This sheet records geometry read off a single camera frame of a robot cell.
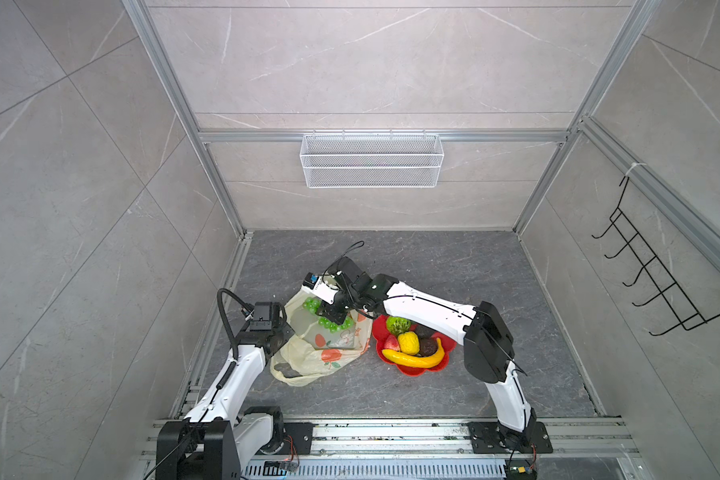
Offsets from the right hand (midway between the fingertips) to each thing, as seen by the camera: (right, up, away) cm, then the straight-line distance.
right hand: (319, 306), depth 83 cm
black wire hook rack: (+79, +13, -15) cm, 82 cm away
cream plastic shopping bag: (-1, -13, -1) cm, 13 cm away
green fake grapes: (-1, +1, -4) cm, 4 cm away
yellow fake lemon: (+26, -11, +1) cm, 28 cm away
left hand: (-12, -6, +4) cm, 14 cm away
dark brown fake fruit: (+31, -12, 0) cm, 33 cm away
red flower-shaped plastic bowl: (+18, -8, +5) cm, 20 cm away
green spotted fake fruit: (+23, -6, +3) cm, 24 cm away
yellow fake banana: (+29, -15, -3) cm, 33 cm away
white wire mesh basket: (+15, +47, +18) cm, 52 cm away
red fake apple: (+20, -11, +1) cm, 23 cm away
